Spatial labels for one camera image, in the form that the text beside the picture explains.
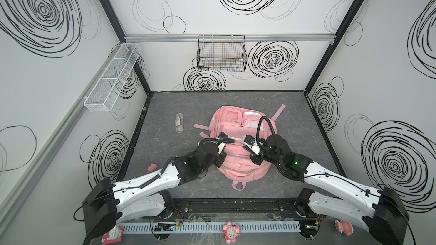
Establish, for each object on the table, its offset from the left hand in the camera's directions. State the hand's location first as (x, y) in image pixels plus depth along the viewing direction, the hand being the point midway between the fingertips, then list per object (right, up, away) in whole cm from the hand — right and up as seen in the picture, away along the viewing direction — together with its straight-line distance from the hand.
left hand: (225, 146), depth 77 cm
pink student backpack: (+7, +9, +16) cm, 20 cm away
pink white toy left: (-41, -29, -16) cm, 52 cm away
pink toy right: (+48, -30, -9) cm, 57 cm away
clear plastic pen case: (-27, +8, +25) cm, 38 cm away
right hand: (+8, 0, -1) cm, 8 cm away
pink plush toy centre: (+2, -31, -11) cm, 33 cm away
